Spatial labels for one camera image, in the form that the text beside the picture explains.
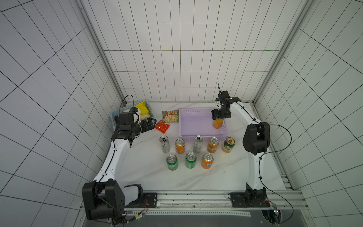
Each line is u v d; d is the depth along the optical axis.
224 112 0.85
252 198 0.64
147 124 0.73
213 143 0.83
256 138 0.56
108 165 0.44
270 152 0.59
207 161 0.77
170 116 1.10
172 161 0.76
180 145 0.83
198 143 0.81
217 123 0.99
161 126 1.02
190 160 0.78
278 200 0.65
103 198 0.36
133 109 0.72
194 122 1.03
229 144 0.83
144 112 1.04
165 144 0.81
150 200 0.73
